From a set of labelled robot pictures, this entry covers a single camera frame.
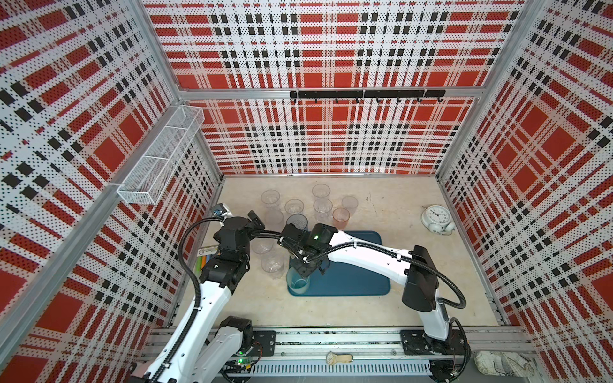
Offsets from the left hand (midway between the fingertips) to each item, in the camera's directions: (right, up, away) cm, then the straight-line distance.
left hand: (247, 218), depth 77 cm
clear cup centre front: (+25, +2, +27) cm, 37 cm away
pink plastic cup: (+33, -1, +25) cm, 42 cm away
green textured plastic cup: (+15, -24, +9) cm, 30 cm away
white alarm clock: (+74, -2, +22) cm, 77 cm away
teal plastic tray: (+31, -22, +6) cm, 39 cm away
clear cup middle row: (+13, +3, +29) cm, 32 cm away
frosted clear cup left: (+6, -2, +16) cm, 17 cm away
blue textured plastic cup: (+15, -2, +15) cm, 22 cm away
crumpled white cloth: (+77, -41, -10) cm, 88 cm away
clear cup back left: (+1, +7, +30) cm, 31 cm away
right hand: (+21, -16, 0) cm, 26 cm away
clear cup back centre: (+25, +11, +36) cm, 45 cm away
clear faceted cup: (+6, -19, +13) cm, 24 cm away
